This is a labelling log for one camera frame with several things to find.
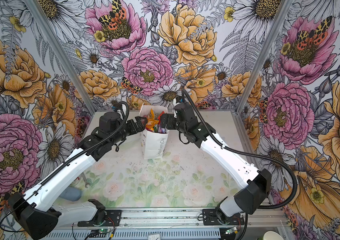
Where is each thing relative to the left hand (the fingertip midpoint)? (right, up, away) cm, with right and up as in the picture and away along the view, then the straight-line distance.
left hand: (140, 126), depth 74 cm
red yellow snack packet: (+8, +5, +12) cm, 15 cm away
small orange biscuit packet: (+3, +6, +15) cm, 17 cm away
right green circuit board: (+44, -49, -2) cm, 66 cm away
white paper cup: (+56, -44, -12) cm, 73 cm away
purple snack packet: (+10, -3, +8) cm, 13 cm away
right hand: (+14, +2, +1) cm, 14 cm away
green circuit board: (-16, -49, -3) cm, 52 cm away
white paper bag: (+5, -11, +9) cm, 15 cm away
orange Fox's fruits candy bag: (+4, +1, +7) cm, 8 cm away
